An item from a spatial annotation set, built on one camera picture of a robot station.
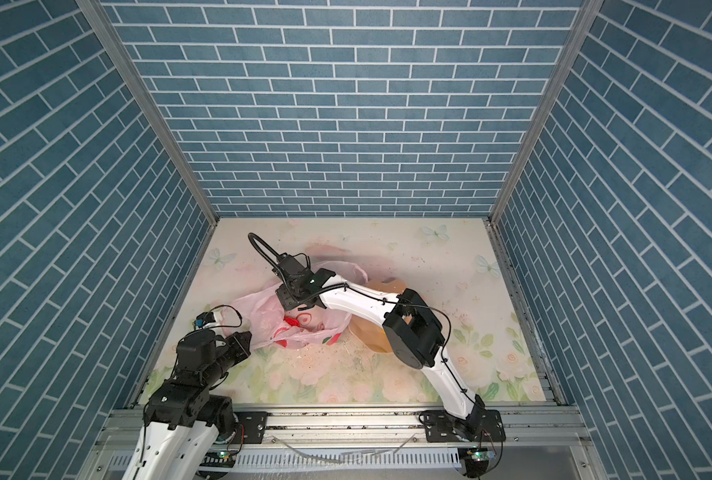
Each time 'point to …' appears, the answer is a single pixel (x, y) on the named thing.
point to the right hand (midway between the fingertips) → (286, 290)
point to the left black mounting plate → (251, 426)
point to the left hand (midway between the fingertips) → (253, 333)
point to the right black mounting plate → (439, 430)
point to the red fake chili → (292, 321)
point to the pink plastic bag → (261, 320)
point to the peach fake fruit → (314, 319)
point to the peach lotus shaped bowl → (369, 332)
